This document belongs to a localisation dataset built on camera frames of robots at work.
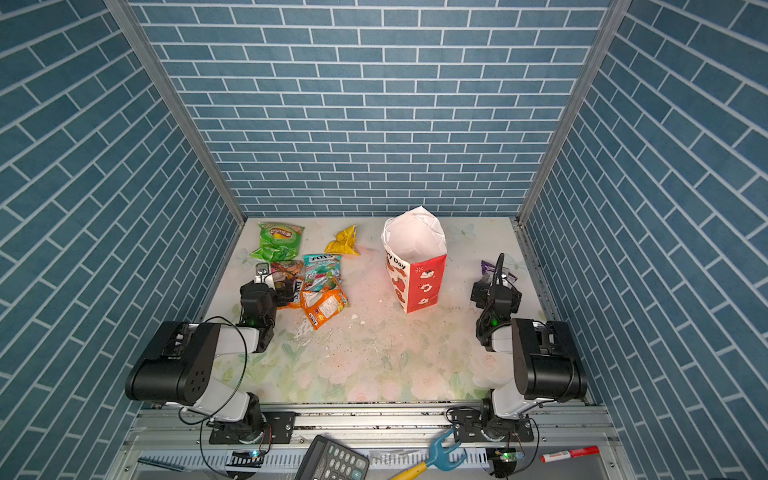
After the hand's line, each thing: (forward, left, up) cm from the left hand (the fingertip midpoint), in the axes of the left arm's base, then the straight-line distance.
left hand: (271, 278), depth 93 cm
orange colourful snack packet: (+5, -6, -2) cm, 8 cm away
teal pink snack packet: (+5, -14, -4) cm, 16 cm away
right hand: (-2, -71, +1) cm, 71 cm away
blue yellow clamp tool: (-47, -49, -5) cm, 68 cm away
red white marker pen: (-47, -80, -6) cm, 93 cm away
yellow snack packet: (+16, -21, -2) cm, 27 cm away
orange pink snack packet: (-8, -16, -4) cm, 19 cm away
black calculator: (-46, -22, -6) cm, 52 cm away
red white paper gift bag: (+14, -46, -1) cm, 48 cm away
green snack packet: (+17, +2, -1) cm, 17 cm away
